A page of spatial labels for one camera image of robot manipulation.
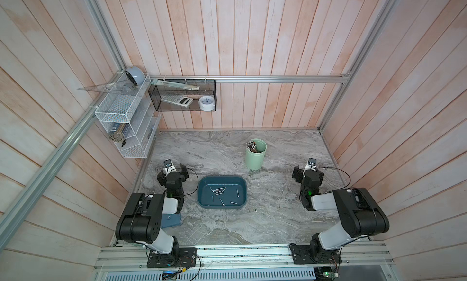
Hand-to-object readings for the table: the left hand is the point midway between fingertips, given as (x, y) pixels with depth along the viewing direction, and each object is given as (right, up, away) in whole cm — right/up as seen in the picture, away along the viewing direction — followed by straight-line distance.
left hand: (173, 168), depth 93 cm
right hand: (+71, +1, +1) cm, 71 cm away
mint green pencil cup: (+44, +4, +3) cm, 44 cm away
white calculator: (+3, +37, +5) cm, 37 cm away
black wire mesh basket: (+18, +42, 0) cm, 46 cm away
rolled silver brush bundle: (-19, +16, -16) cm, 29 cm away
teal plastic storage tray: (+18, -15, -4) cm, 24 cm away
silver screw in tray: (+24, -12, 0) cm, 27 cm away
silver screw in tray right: (+34, -14, -2) cm, 37 cm away
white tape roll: (+18, +34, +1) cm, 38 cm away
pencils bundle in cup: (+41, +11, -3) cm, 43 cm away
